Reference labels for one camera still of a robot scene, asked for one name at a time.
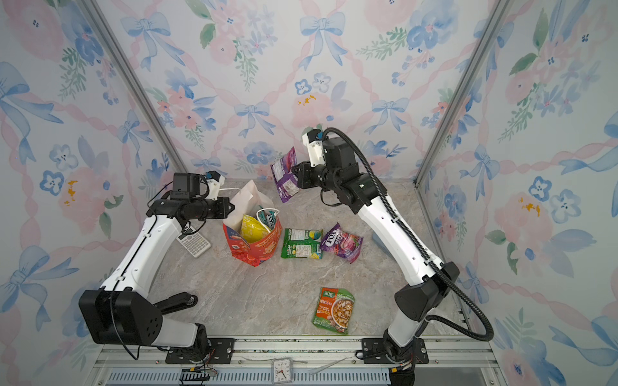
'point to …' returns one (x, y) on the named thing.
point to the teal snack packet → (269, 219)
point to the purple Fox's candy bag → (346, 245)
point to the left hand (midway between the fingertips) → (233, 204)
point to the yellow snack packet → (252, 229)
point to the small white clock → (282, 371)
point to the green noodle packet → (334, 309)
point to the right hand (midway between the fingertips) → (293, 167)
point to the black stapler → (177, 301)
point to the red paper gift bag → (247, 200)
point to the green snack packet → (302, 243)
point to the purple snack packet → (285, 179)
